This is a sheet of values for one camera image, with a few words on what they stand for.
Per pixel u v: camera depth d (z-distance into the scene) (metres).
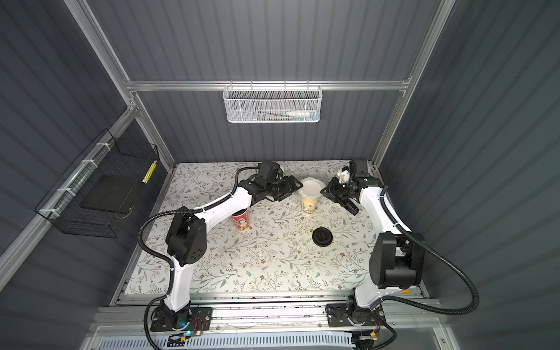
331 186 0.76
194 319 0.73
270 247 0.91
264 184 0.72
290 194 0.81
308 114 0.89
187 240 0.52
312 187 0.90
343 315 0.74
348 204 0.99
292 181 0.82
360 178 0.68
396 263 0.45
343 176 0.81
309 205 0.93
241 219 0.86
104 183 0.74
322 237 0.91
